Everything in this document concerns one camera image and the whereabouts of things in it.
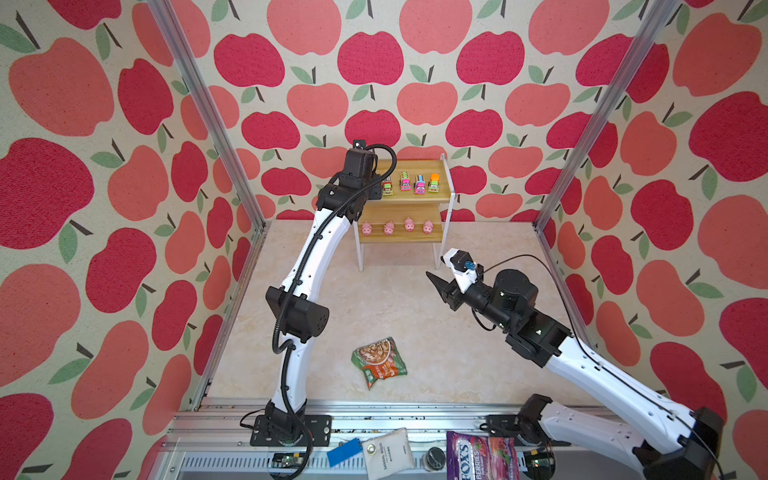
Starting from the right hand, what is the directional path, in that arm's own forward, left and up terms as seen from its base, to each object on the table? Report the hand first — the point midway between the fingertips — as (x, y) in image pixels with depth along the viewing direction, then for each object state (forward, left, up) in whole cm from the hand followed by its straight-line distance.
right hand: (446, 262), depth 68 cm
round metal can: (-36, +1, -23) cm, 42 cm away
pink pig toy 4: (+26, +3, -15) cm, 30 cm away
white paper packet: (-35, +11, -31) cm, 48 cm away
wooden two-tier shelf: (+38, +9, -18) cm, 43 cm away
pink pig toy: (+23, +23, -14) cm, 35 cm away
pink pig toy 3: (+26, +9, -14) cm, 31 cm away
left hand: (+25, +20, +4) cm, 32 cm away
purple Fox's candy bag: (-34, -11, -29) cm, 46 cm away
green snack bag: (-13, +15, -32) cm, 37 cm away
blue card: (-36, +21, -30) cm, 51 cm away
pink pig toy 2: (+24, +16, -14) cm, 32 cm away
